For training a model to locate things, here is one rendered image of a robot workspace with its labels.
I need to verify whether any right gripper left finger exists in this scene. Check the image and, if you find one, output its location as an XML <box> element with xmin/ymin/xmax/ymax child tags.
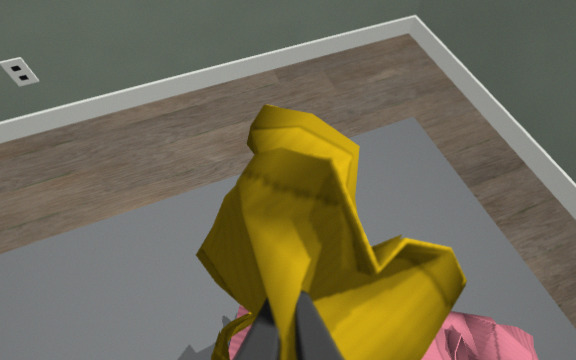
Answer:
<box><xmin>232</xmin><ymin>297</ymin><xmax>281</xmax><ymax>360</ymax></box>

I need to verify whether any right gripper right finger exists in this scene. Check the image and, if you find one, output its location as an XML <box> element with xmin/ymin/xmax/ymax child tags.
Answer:
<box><xmin>295</xmin><ymin>291</ymin><xmax>345</xmax><ymax>360</ymax></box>

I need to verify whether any yellow cloth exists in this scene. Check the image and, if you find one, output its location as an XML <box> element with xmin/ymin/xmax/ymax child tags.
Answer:
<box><xmin>196</xmin><ymin>105</ymin><xmax>467</xmax><ymax>360</ymax></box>

